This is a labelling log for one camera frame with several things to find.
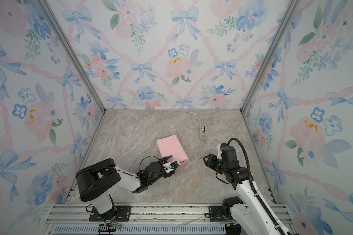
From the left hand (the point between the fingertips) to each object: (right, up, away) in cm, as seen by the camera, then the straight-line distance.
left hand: (173, 159), depth 86 cm
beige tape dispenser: (+20, +15, +17) cm, 31 cm away
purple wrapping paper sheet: (-1, +7, +7) cm, 10 cm away
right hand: (+18, +2, -6) cm, 19 cm away
